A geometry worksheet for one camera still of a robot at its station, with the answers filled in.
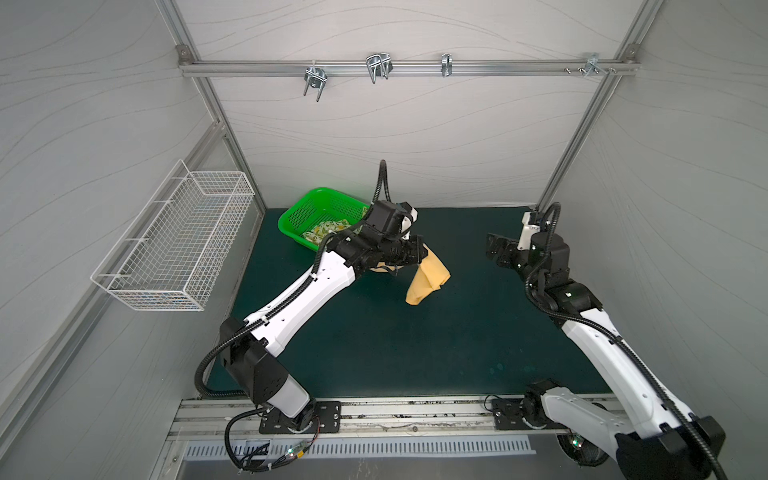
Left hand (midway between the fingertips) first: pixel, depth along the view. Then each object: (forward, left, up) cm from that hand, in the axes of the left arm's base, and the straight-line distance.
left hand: (434, 248), depth 72 cm
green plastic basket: (+37, +39, -22) cm, 58 cm away
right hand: (+6, -20, 0) cm, 21 cm away
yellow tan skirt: (-6, +1, -3) cm, 7 cm away
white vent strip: (-40, +51, -28) cm, 71 cm away
